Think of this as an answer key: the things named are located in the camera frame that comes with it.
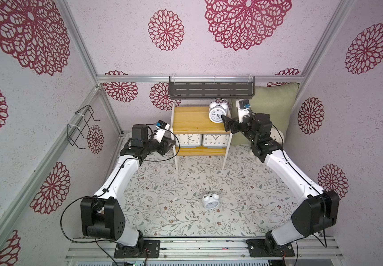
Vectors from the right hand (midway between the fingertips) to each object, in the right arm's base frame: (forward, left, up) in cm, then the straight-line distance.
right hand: (231, 110), depth 74 cm
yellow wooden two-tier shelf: (-1, +16, -6) cm, 17 cm away
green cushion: (+22, -30, -10) cm, 39 cm away
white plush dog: (+4, -29, -21) cm, 36 cm away
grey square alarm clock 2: (-1, +20, -20) cm, 28 cm away
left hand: (-7, +28, -14) cm, 32 cm away
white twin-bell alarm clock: (-29, +8, -33) cm, 45 cm away
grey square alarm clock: (-1, +5, -20) cm, 21 cm away
